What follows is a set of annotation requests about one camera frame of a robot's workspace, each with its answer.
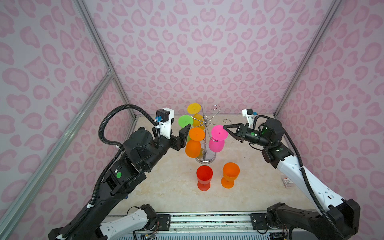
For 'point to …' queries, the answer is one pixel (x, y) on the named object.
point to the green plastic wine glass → (184, 121)
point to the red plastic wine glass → (204, 175)
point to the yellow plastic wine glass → (194, 108)
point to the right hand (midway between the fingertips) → (225, 128)
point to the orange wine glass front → (193, 146)
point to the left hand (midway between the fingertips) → (181, 119)
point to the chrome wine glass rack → (208, 155)
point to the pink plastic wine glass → (218, 136)
